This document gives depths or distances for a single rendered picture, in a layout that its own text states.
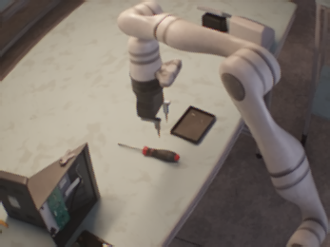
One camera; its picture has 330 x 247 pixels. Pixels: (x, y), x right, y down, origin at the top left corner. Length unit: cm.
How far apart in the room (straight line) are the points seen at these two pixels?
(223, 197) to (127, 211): 131
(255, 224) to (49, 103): 129
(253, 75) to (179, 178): 55
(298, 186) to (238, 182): 167
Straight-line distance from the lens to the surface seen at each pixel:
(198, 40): 97
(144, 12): 108
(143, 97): 121
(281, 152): 92
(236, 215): 249
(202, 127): 146
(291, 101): 309
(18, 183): 114
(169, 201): 130
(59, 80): 169
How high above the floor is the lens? 205
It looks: 46 degrees down
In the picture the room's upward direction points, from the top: 2 degrees counter-clockwise
